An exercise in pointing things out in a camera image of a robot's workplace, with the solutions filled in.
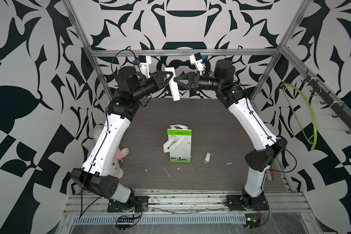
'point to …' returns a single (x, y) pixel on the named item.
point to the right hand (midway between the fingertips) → (174, 80)
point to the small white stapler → (207, 158)
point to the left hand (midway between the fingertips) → (170, 71)
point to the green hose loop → (305, 133)
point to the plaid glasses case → (270, 175)
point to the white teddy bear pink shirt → (115, 169)
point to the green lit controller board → (251, 222)
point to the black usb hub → (126, 220)
